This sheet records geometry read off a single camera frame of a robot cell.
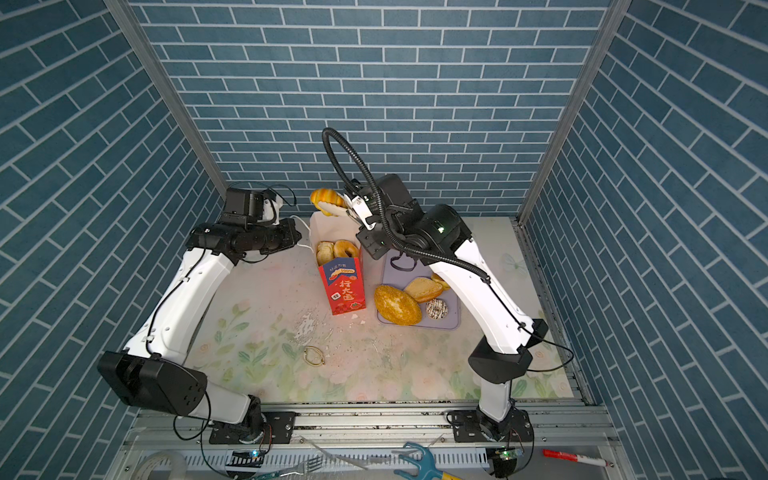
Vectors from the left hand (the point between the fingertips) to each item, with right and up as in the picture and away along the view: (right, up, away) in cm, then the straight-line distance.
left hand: (304, 233), depth 77 cm
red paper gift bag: (+9, -13, +6) cm, 17 cm away
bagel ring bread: (+7, -3, +17) cm, 18 cm away
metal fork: (+4, -55, -8) cm, 55 cm away
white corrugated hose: (-26, -53, -10) cm, 60 cm away
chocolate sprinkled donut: (+37, -23, +17) cm, 46 cm away
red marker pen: (+67, -53, -8) cm, 86 cm away
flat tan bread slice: (+33, -17, +17) cm, 41 cm away
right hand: (+18, +2, -12) cm, 22 cm away
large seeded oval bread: (+24, -21, +12) cm, 34 cm away
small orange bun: (+37, -14, +21) cm, 45 cm away
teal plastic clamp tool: (+31, -55, -9) cm, 63 cm away
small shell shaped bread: (+2, -5, +12) cm, 13 cm away
